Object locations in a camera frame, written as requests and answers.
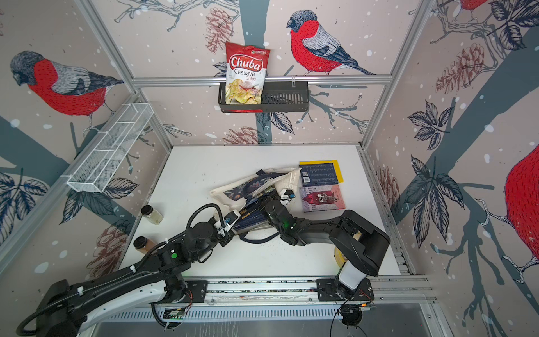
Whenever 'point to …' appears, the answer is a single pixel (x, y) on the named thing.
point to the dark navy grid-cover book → (315, 174)
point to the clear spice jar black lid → (151, 215)
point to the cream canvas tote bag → (231, 197)
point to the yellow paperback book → (321, 162)
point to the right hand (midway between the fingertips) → (258, 200)
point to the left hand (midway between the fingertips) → (237, 213)
